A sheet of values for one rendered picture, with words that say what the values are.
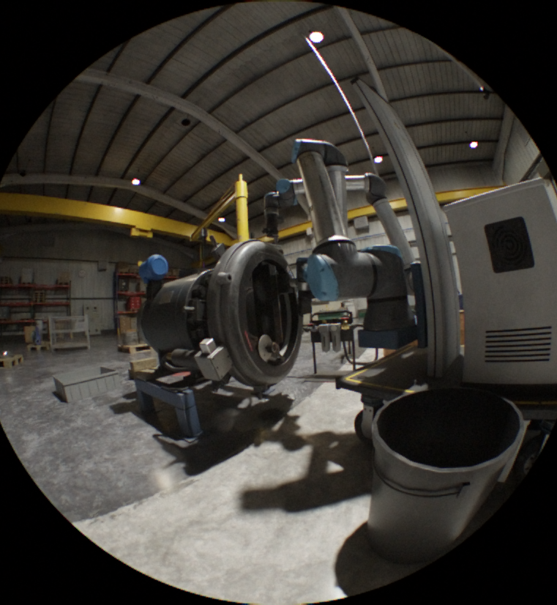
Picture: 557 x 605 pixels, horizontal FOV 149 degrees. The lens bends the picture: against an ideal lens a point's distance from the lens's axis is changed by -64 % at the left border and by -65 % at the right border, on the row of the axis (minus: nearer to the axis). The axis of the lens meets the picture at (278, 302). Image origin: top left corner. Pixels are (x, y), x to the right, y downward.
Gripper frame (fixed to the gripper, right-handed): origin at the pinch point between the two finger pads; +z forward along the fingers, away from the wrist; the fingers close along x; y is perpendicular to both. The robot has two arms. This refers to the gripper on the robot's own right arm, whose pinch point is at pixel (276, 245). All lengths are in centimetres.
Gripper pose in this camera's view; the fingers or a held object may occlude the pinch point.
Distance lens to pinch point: 133.6
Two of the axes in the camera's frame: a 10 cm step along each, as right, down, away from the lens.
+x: 5.9, -1.3, -8.0
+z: 0.5, 9.9, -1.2
